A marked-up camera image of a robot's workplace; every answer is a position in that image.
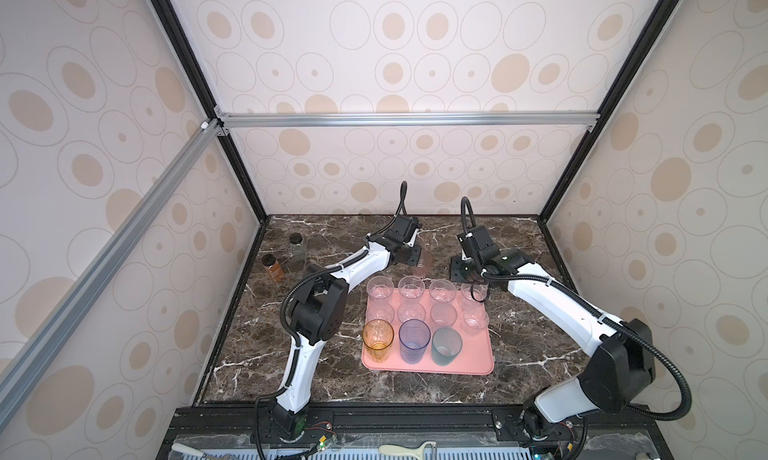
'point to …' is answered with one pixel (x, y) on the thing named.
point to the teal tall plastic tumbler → (446, 345)
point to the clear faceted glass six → (411, 309)
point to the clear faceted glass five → (380, 287)
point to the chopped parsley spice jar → (297, 250)
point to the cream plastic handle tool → (418, 451)
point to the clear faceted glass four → (475, 291)
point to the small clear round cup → (475, 318)
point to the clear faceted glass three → (442, 290)
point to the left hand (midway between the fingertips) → (423, 247)
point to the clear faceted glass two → (380, 310)
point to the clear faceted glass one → (411, 286)
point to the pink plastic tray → (476, 357)
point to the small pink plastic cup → (424, 266)
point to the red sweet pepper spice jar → (274, 267)
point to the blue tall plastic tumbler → (414, 336)
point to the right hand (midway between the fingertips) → (454, 269)
